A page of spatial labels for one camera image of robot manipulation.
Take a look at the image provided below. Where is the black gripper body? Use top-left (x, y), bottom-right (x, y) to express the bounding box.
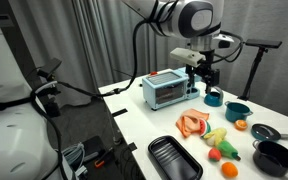
top-left (184, 62), bottom-right (221, 86)

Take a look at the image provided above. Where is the yellow banana plush toy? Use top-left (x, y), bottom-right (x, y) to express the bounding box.
top-left (202, 127), bottom-right (228, 147)

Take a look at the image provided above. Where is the green pear plush toy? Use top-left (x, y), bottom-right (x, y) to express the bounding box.
top-left (215, 139), bottom-right (242, 162)

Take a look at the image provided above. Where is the small blue toy kettle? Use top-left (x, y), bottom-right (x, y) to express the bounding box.
top-left (203, 85), bottom-right (225, 108)

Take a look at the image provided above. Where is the light blue toy oven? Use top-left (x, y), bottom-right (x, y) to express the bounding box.
top-left (141, 67), bottom-right (202, 111)

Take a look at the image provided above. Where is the blue toy pot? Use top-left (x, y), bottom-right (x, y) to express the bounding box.
top-left (223, 100), bottom-right (254, 123)

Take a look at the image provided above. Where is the watermelon slice plush toy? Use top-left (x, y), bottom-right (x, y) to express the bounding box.
top-left (198, 118), bottom-right (213, 139)

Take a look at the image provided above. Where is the half orange toy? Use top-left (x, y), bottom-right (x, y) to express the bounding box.
top-left (234, 119), bottom-right (249, 132)

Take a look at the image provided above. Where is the red peach plush toy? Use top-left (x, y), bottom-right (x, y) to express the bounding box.
top-left (207, 147), bottom-right (223, 163)

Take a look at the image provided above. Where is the orange fruit plush toy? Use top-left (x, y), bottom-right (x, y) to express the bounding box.
top-left (220, 161), bottom-right (240, 179)

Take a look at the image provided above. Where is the black pot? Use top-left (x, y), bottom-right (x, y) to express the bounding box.
top-left (251, 139), bottom-right (288, 178)

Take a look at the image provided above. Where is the orange cloth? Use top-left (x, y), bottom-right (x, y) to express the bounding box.
top-left (175, 108), bottom-right (211, 139)

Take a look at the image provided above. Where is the black rectangular tray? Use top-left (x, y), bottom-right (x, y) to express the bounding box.
top-left (147, 134), bottom-right (204, 180)

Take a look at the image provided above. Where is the black tape strip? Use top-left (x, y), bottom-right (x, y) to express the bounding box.
top-left (127, 141), bottom-right (139, 152)
top-left (110, 107), bottom-right (129, 118)

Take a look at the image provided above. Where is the black box on floor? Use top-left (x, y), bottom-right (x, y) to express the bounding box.
top-left (80, 134), bottom-right (107, 165)

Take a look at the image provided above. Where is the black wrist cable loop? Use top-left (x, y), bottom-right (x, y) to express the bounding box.
top-left (213, 30), bottom-right (245, 65)

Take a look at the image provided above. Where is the long black arm cable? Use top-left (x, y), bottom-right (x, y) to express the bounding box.
top-left (27, 18), bottom-right (158, 180)

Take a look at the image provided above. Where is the orange handled tool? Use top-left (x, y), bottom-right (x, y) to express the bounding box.
top-left (93, 147), bottom-right (115, 169)

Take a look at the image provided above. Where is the grey cable bundle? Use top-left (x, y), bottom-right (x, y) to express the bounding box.
top-left (61, 142), bottom-right (89, 178)

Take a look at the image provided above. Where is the black camera on clamp mount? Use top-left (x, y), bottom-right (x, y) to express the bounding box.
top-left (33, 57), bottom-right (64, 118)

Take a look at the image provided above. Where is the white wall label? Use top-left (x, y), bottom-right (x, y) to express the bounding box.
top-left (0, 14), bottom-right (15, 29)

